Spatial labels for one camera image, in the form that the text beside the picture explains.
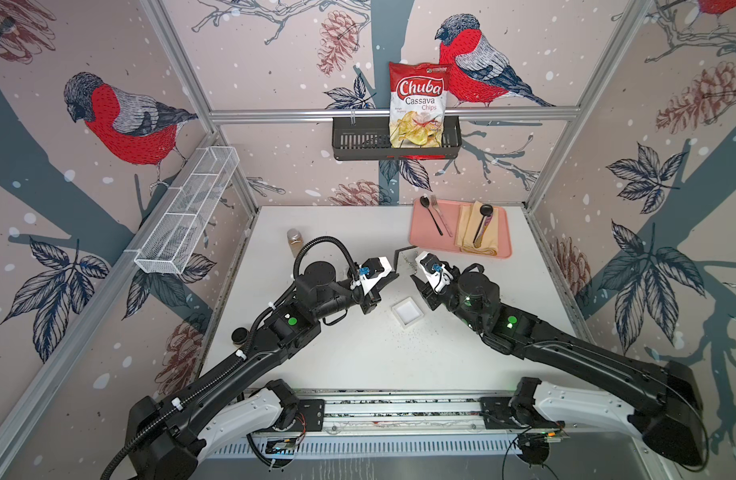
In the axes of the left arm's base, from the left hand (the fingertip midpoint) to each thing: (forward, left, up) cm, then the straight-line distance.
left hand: (398, 268), depth 65 cm
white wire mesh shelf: (+8, +55, -1) cm, 55 cm away
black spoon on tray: (+53, -15, -30) cm, 63 cm away
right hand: (+5, -6, -6) cm, 9 cm away
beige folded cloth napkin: (+43, -31, -31) cm, 62 cm away
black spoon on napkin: (+47, -39, -30) cm, 68 cm away
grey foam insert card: (+1, -2, +1) cm, 2 cm away
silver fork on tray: (+53, -19, -31) cm, 64 cm away
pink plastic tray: (+43, -18, -33) cm, 56 cm away
